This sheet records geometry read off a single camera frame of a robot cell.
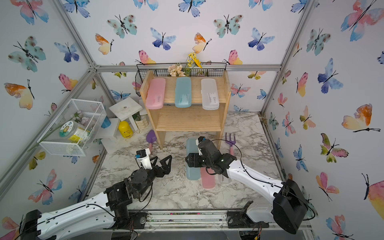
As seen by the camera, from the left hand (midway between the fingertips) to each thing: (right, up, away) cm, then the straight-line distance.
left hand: (166, 157), depth 72 cm
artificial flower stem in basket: (-45, +19, +3) cm, 49 cm away
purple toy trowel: (-18, +7, +34) cm, 39 cm away
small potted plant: (-24, +19, +32) cm, 44 cm away
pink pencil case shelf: (+21, -17, +15) cm, 31 cm away
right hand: (+12, -1, +6) cm, 13 cm away
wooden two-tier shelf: (-1, +19, +17) cm, 26 cm away
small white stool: (-30, +25, +20) cm, 44 cm away
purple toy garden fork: (+36, +4, +29) cm, 46 cm away
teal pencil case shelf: (+12, -8, +3) cm, 15 cm away
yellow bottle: (-32, +13, +24) cm, 42 cm away
